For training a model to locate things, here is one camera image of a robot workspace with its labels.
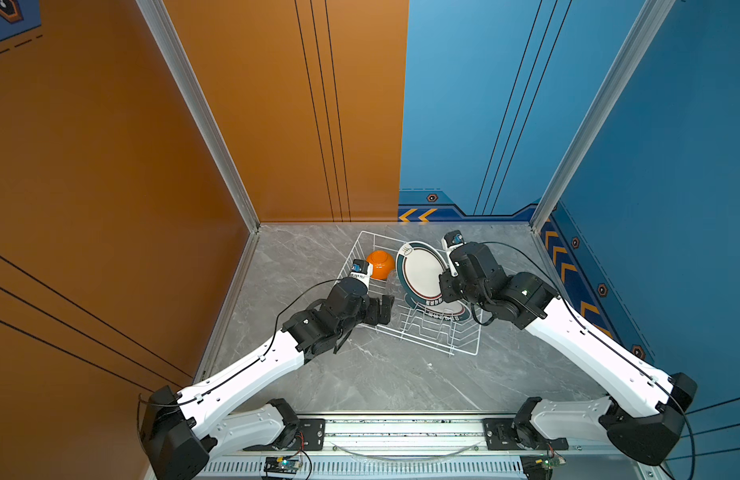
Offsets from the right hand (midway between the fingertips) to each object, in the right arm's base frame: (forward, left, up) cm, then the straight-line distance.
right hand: (440, 274), depth 72 cm
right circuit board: (-36, -23, -29) cm, 51 cm away
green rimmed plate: (+1, -4, -20) cm, 21 cm away
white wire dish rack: (-5, -9, -24) cm, 26 cm away
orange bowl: (+19, +15, -19) cm, 31 cm away
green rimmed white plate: (+6, +4, -5) cm, 9 cm away
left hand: (-2, +15, -5) cm, 16 cm away
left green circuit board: (-36, +39, -28) cm, 60 cm away
